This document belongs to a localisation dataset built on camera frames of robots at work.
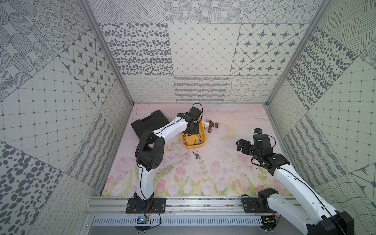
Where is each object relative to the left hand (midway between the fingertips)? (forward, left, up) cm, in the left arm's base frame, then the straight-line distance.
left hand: (194, 128), depth 95 cm
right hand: (-14, -29, +3) cm, 33 cm away
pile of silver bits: (-15, -2, -10) cm, 18 cm away
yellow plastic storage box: (-5, -1, -8) cm, 10 cm away
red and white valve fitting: (+9, -10, -7) cm, 15 cm away
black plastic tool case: (+9, +28, -5) cm, 30 cm away
